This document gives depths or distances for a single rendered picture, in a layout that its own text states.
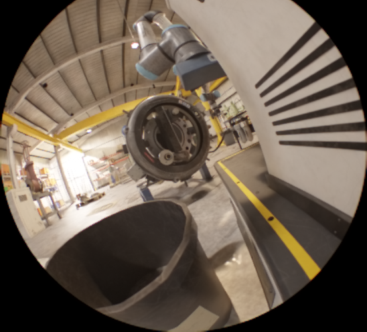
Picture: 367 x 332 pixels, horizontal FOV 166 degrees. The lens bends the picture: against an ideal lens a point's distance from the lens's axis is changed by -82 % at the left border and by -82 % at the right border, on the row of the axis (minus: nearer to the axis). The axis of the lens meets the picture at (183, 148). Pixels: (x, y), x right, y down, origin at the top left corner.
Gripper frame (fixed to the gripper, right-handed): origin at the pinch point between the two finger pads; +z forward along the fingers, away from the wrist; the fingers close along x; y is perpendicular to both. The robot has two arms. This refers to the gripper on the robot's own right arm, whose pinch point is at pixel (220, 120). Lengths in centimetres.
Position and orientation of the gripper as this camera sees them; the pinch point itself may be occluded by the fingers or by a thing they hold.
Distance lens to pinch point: 155.6
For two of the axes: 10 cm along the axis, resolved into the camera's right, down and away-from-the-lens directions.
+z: 4.0, 9.2, 0.0
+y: -9.2, 4.0, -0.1
